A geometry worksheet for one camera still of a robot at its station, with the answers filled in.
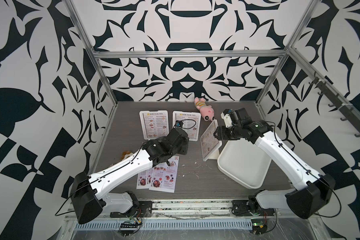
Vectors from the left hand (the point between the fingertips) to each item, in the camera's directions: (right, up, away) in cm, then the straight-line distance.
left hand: (183, 139), depth 76 cm
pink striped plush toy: (+17, +15, +29) cm, 37 cm away
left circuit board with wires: (-27, -42, -3) cm, 50 cm away
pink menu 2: (-23, -23, +8) cm, 34 cm away
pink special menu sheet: (-19, -22, +9) cm, 31 cm away
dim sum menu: (+4, +7, +15) cm, 17 cm away
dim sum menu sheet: (-16, +6, +16) cm, 24 cm away
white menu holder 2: (+19, -12, +15) cm, 27 cm away
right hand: (+18, +3, +2) cm, 18 cm away
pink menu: (-11, -23, +9) cm, 27 cm away
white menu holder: (-24, +7, +16) cm, 30 cm away
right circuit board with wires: (+35, -40, -5) cm, 54 cm away
